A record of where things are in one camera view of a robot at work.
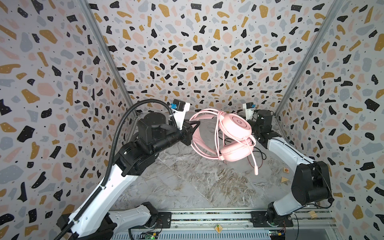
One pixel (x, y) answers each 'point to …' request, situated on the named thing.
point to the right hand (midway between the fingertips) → (231, 114)
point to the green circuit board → (149, 237)
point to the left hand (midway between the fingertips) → (199, 120)
